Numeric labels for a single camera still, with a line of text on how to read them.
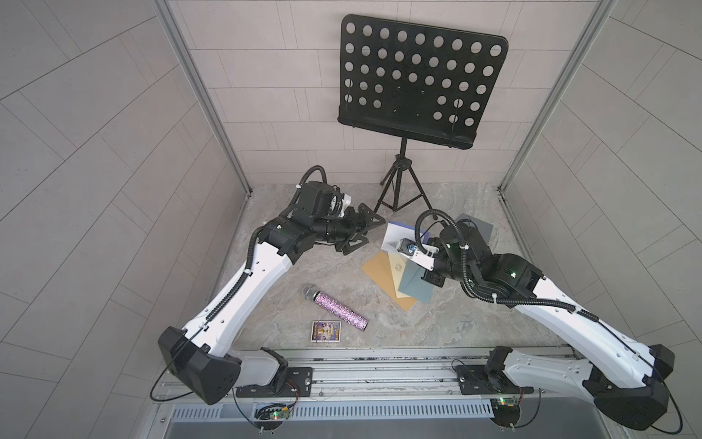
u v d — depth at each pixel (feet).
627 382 1.25
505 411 2.28
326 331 2.58
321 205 1.71
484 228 3.45
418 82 2.19
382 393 2.32
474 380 2.29
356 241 1.98
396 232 2.27
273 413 2.15
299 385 2.32
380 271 3.00
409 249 1.78
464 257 1.52
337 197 1.75
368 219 1.93
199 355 1.20
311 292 2.71
